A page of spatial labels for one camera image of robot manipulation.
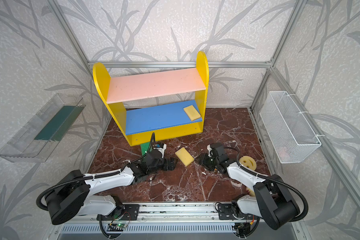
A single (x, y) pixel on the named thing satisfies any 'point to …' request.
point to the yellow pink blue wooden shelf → (183, 119)
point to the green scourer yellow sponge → (144, 147)
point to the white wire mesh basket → (291, 137)
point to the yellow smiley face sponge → (248, 162)
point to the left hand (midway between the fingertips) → (174, 156)
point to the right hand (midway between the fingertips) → (197, 156)
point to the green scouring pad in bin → (58, 126)
